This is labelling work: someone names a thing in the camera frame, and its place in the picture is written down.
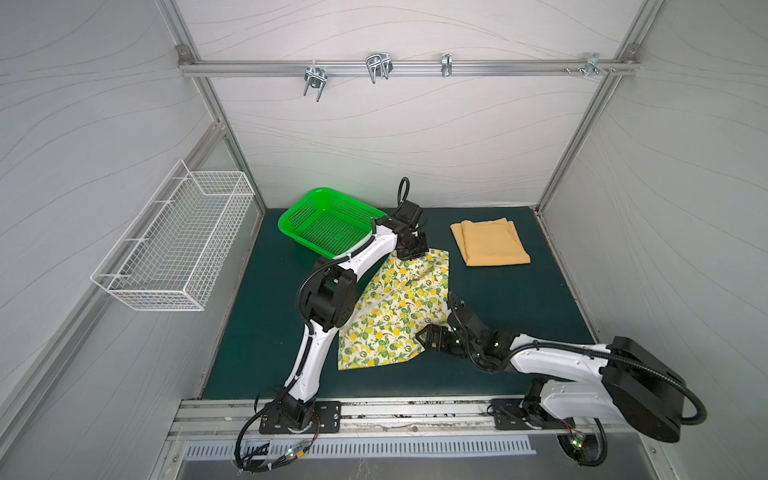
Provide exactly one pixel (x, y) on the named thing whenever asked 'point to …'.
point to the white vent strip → (227, 448)
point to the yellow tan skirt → (490, 242)
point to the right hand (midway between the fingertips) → (429, 332)
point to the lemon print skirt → (401, 297)
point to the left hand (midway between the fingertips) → (432, 249)
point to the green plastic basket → (329, 222)
